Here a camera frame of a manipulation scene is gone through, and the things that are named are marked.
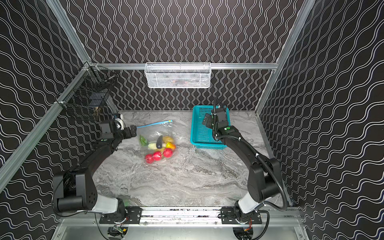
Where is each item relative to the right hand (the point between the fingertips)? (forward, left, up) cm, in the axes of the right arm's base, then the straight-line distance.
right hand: (213, 119), depth 88 cm
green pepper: (-6, +44, -15) cm, 47 cm away
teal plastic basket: (+3, +6, -21) cm, 22 cm away
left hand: (-4, +48, -3) cm, 48 cm away
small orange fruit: (-9, +26, -14) cm, 31 cm away
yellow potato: (-4, +29, -14) cm, 32 cm away
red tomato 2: (-19, +32, -11) cm, 39 cm away
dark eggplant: (-7, +34, -13) cm, 37 cm away
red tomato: (-19, +37, -13) cm, 44 cm away
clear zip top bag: (+5, +43, -19) cm, 47 cm away
